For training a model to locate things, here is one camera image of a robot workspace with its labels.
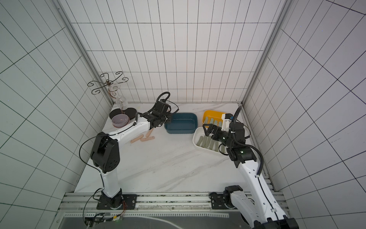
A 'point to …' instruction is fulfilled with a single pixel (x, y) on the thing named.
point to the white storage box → (201, 141)
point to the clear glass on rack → (121, 102)
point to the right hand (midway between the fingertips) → (210, 124)
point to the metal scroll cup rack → (114, 86)
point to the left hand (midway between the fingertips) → (167, 118)
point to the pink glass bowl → (120, 120)
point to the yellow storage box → (216, 115)
